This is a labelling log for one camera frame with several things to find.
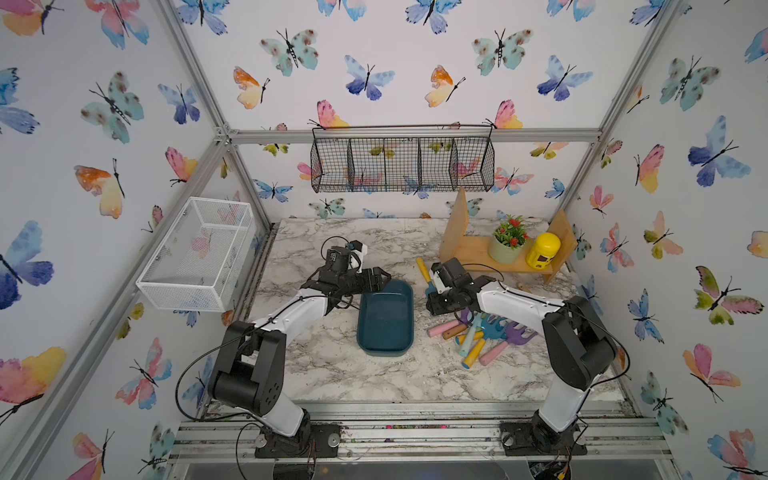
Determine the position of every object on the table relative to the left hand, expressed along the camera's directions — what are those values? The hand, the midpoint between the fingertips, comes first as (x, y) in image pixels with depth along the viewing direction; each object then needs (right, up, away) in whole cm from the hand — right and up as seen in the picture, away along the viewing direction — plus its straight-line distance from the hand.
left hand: (385, 275), depth 89 cm
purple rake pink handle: (+17, -17, +2) cm, 24 cm away
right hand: (+15, -9, +4) cm, 18 cm away
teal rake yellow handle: (+22, -19, 0) cm, 29 cm away
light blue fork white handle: (+25, -18, 0) cm, 31 cm away
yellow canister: (+48, +7, +3) cm, 48 cm away
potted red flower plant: (+37, +10, +2) cm, 39 cm away
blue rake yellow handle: (+14, -4, -1) cm, 14 cm away
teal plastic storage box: (0, -15, +5) cm, 16 cm away
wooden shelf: (+25, +8, +15) cm, 30 cm away
